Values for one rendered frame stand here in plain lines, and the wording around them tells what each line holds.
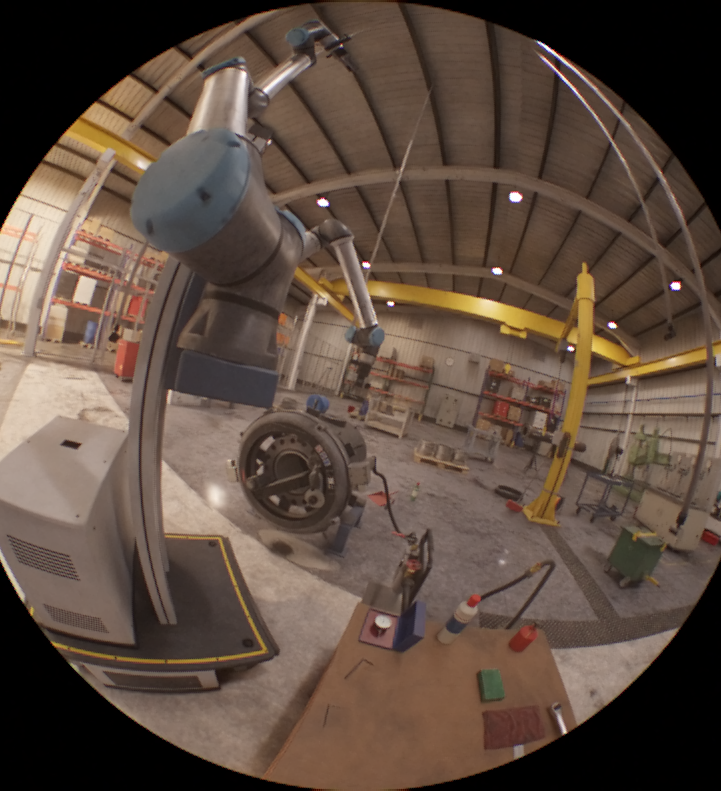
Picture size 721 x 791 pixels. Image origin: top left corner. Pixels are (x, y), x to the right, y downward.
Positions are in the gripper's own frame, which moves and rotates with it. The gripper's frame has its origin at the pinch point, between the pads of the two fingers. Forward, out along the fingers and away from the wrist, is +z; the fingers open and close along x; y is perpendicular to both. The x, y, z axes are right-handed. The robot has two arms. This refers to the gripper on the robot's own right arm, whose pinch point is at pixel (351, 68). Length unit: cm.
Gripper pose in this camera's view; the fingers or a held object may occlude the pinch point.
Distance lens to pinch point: 150.8
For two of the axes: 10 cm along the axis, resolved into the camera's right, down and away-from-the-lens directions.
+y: -8.3, 3.1, 4.6
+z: 5.2, 1.5, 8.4
